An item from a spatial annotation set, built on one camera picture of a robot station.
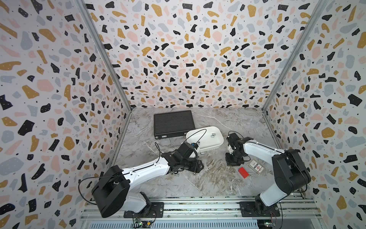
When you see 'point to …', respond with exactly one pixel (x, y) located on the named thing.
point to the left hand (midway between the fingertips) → (202, 166)
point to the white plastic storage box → (206, 138)
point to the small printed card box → (256, 166)
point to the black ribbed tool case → (173, 124)
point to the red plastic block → (243, 172)
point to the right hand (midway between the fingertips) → (228, 164)
